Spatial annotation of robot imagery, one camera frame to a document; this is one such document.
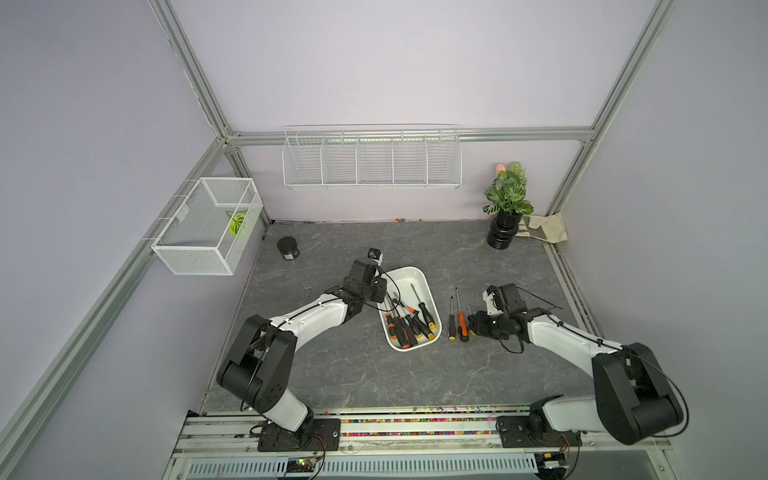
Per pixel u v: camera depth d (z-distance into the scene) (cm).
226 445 74
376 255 81
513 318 68
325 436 74
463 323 91
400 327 87
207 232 82
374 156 99
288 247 108
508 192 91
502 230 107
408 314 91
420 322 91
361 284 69
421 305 93
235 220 81
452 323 91
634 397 42
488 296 86
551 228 119
